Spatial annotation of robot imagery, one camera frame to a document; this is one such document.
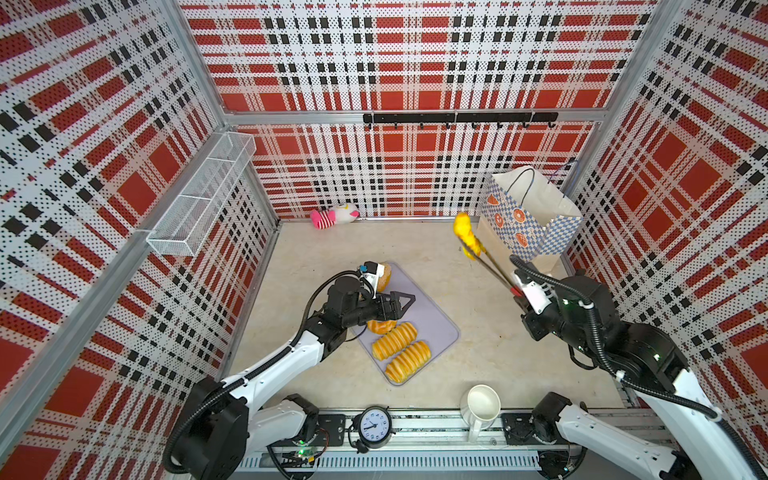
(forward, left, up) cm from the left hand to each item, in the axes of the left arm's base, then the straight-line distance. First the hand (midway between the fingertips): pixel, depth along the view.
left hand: (405, 303), depth 78 cm
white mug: (-21, -19, -17) cm, 33 cm away
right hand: (-7, -26, +12) cm, 30 cm away
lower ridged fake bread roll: (-10, -2, -14) cm, 17 cm away
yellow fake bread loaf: (+11, -14, +16) cm, 24 cm away
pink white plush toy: (+44, +30, -12) cm, 55 cm away
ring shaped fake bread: (+1, +7, -16) cm, 17 cm away
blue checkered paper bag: (+25, -36, +9) cm, 45 cm away
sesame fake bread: (+16, +7, -14) cm, 22 cm away
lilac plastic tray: (+2, -9, -19) cm, 21 cm away
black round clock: (-26, +9, -15) cm, 32 cm away
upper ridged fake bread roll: (-3, +1, -14) cm, 14 cm away
